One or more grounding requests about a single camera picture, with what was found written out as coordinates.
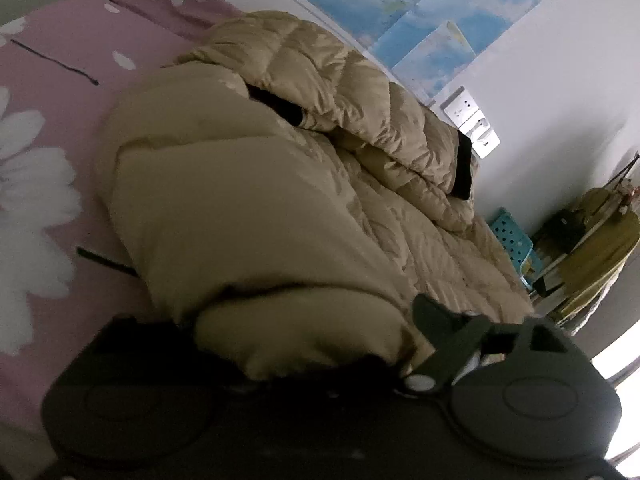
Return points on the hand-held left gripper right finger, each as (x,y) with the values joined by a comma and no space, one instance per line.
(430,320)

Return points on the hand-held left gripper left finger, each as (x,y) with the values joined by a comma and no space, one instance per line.
(150,335)

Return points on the tan down jacket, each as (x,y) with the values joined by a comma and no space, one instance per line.
(250,200)

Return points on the blue plastic stool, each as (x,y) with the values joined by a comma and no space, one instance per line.
(510,240)

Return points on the black hanging bag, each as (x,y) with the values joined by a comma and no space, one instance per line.
(565,225)

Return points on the olive hanging garment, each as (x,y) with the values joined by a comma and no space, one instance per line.
(600,260)

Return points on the white red hanging ornament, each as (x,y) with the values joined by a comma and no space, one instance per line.
(627,192)

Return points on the pink floral bedsheet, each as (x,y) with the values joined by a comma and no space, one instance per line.
(60,50)

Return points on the white wall switch plate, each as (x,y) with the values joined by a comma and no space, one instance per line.
(487,144)
(475,127)

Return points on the white wall socket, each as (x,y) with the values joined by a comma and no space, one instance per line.
(457,106)

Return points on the colourful wall map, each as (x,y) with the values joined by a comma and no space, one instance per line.
(450,5)

